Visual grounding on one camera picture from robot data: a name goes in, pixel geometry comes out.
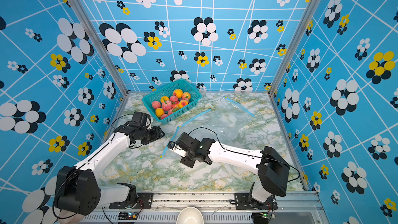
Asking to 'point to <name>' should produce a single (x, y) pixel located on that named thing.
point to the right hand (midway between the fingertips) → (186, 154)
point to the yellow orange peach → (165, 97)
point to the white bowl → (189, 215)
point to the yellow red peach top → (178, 93)
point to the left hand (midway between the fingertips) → (163, 134)
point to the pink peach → (156, 104)
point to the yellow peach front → (159, 111)
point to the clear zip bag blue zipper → (169, 154)
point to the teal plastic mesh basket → (172, 102)
